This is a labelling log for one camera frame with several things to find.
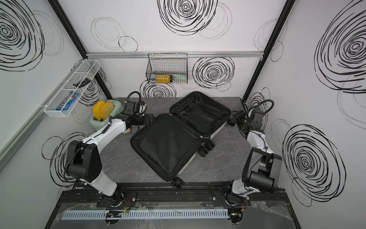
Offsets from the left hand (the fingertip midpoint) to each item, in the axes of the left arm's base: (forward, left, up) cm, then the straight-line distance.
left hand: (149, 119), depth 91 cm
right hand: (+2, -55, +6) cm, 55 cm away
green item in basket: (+17, -19, +20) cm, 32 cm away
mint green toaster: (+6, +22, +1) cm, 23 cm away
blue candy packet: (-6, +37, +20) cm, 43 cm away
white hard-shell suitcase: (-15, -14, -4) cm, 21 cm away
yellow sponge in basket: (+18, -8, +19) cm, 27 cm away
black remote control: (+9, +35, +21) cm, 42 cm away
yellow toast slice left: (0, +31, +8) cm, 32 cm away
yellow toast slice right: (+1, +26, +6) cm, 26 cm away
